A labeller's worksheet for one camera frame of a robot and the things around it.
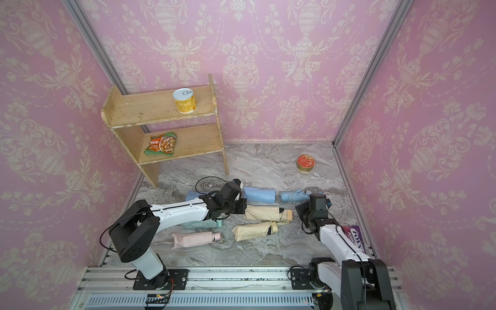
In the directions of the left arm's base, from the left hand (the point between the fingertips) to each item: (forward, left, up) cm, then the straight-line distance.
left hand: (249, 207), depth 88 cm
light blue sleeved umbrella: (+7, +28, -2) cm, 30 cm away
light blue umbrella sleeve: (+8, -5, -2) cm, 9 cm away
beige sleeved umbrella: (-10, -1, -1) cm, 10 cm away
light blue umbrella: (+7, -23, -2) cm, 24 cm away
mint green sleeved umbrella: (-8, +20, -2) cm, 22 cm away
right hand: (+2, -23, -1) cm, 23 cm away
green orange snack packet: (+23, +41, +17) cm, 50 cm away
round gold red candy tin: (+28, -31, -1) cm, 41 cm away
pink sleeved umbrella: (-15, +27, -1) cm, 31 cm away
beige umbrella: (-2, -9, -1) cm, 9 cm away
